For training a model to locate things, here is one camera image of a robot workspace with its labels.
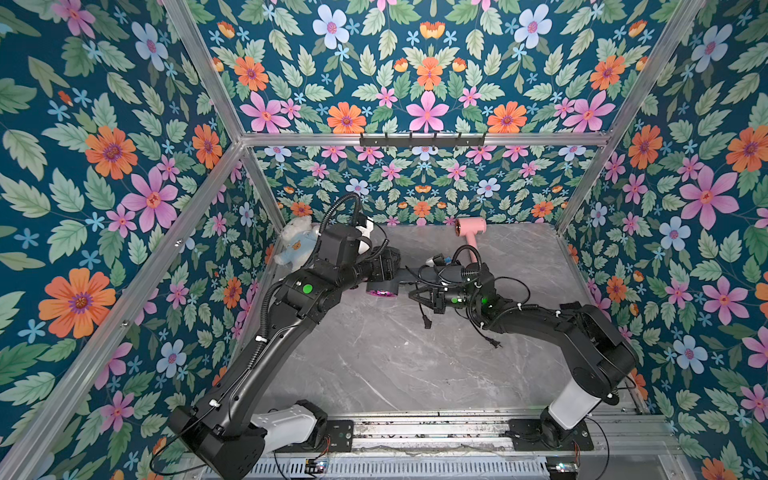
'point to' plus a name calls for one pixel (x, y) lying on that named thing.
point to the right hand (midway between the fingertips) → (418, 288)
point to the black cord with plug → (428, 324)
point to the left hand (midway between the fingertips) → (394, 256)
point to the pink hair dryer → (471, 227)
